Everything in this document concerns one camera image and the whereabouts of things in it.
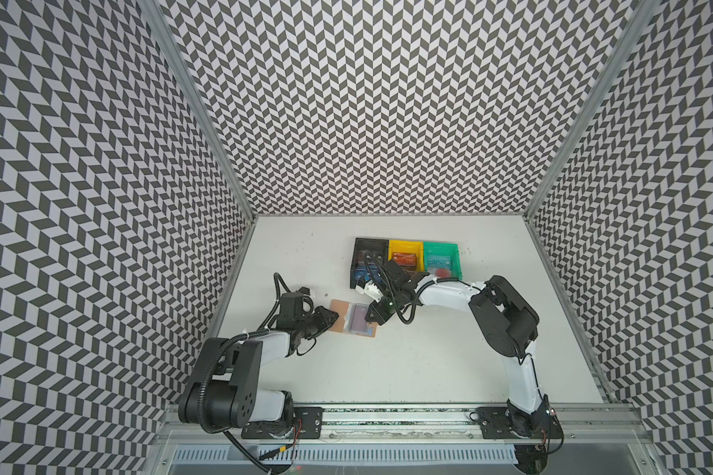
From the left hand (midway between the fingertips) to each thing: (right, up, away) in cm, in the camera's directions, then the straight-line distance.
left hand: (338, 318), depth 91 cm
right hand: (+10, 0, 0) cm, 10 cm away
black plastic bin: (+9, +18, +14) cm, 25 cm away
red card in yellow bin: (+22, +18, +11) cm, 30 cm away
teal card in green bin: (+34, +17, +11) cm, 40 cm away
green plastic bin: (+37, +21, +18) cm, 46 cm away
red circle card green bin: (+34, +13, +8) cm, 37 cm away
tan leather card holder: (+4, 0, -1) cm, 5 cm away
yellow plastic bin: (+24, +22, +13) cm, 35 cm away
